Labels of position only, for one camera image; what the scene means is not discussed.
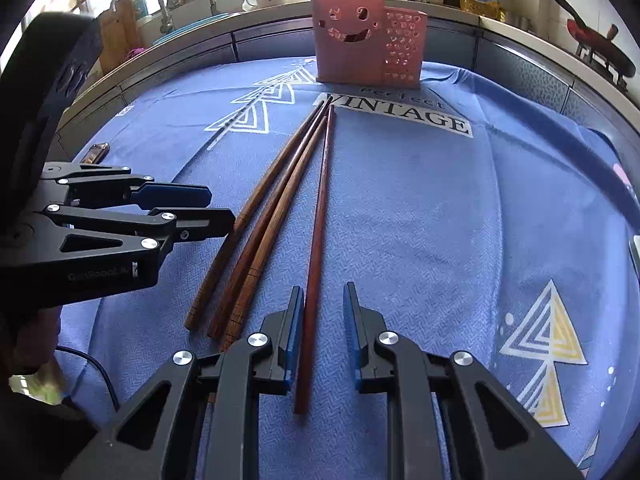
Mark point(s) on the small brown metallic case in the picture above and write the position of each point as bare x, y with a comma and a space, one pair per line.
95, 153

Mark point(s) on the grey kitchen cabinet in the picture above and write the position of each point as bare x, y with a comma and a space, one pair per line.
525, 75

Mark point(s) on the pink plastic utensil holder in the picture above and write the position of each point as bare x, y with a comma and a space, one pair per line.
345, 60

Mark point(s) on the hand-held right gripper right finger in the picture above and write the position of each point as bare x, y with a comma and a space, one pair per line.
351, 340

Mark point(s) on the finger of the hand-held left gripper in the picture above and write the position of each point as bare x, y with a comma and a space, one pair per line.
205, 222
175, 195

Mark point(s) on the black gas stove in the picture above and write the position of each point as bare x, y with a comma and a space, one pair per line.
612, 72

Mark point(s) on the dark red single chopstick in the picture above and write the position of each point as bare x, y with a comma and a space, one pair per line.
316, 260

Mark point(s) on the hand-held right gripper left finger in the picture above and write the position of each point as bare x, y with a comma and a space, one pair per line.
296, 340

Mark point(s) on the small white square device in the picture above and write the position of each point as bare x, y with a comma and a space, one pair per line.
636, 250

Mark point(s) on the wooden cutting board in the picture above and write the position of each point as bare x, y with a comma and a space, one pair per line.
117, 35

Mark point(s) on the person's left hand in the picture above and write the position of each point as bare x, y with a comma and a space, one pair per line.
37, 340

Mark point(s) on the blue plastic basin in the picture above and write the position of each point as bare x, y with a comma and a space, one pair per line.
190, 25

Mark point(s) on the red frying pan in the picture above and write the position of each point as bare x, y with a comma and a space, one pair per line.
600, 45

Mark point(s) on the blue printed tablecloth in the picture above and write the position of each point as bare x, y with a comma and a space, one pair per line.
425, 210

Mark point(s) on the pink scrubber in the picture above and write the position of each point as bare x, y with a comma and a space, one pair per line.
136, 53

